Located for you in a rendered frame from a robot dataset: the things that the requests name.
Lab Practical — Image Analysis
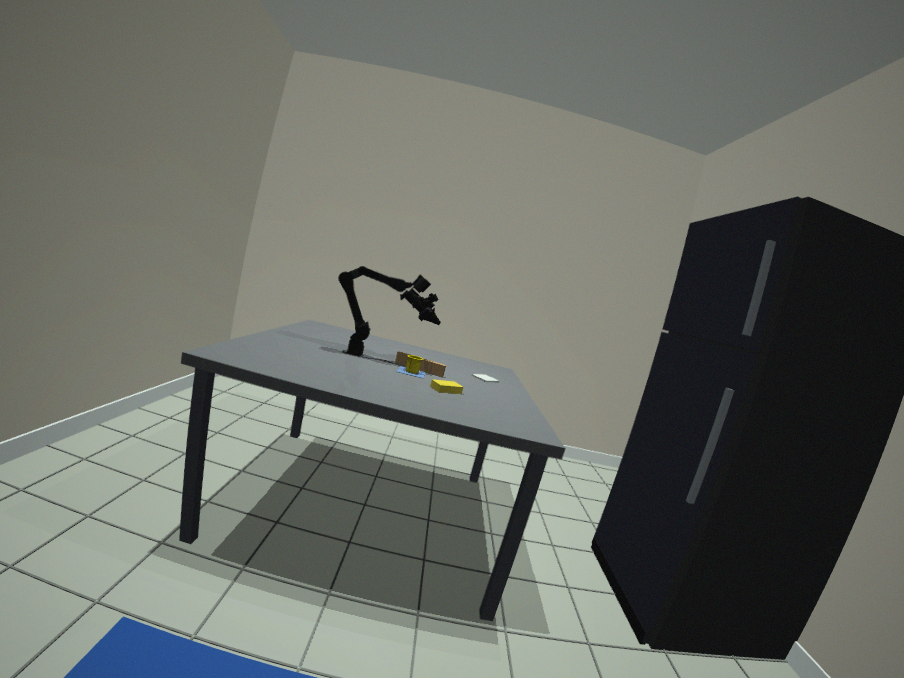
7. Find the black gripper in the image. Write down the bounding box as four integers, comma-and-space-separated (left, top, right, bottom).
411, 296, 441, 325

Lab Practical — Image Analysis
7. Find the yellow rectangular block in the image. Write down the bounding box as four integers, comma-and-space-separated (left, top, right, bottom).
430, 380, 463, 394

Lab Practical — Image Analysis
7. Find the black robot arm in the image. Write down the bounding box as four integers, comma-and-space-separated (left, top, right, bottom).
338, 266, 438, 357

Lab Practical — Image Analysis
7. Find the olive yellow cup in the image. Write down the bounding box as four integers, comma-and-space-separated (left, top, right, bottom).
406, 355, 423, 374

